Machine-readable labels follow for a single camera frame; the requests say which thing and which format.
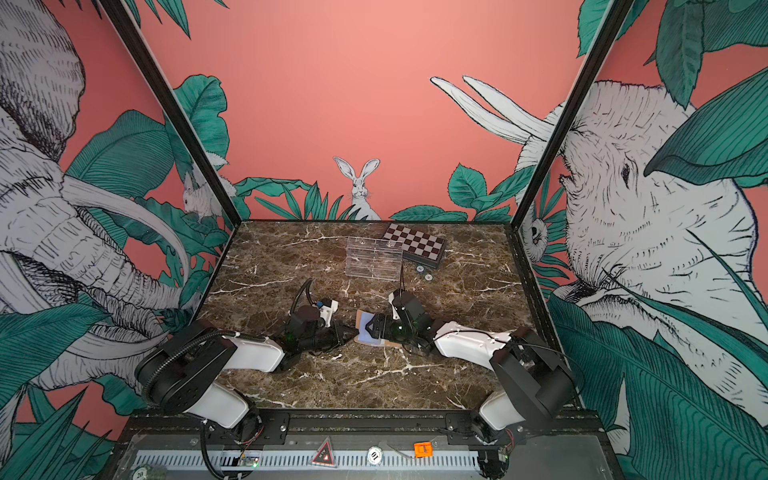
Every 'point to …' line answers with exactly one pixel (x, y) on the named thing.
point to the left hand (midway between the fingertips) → (362, 329)
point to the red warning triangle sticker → (324, 456)
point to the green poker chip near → (428, 277)
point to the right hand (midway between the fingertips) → (371, 328)
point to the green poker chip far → (420, 268)
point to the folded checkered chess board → (418, 247)
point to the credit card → (366, 337)
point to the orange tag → (423, 449)
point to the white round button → (374, 455)
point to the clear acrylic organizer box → (373, 258)
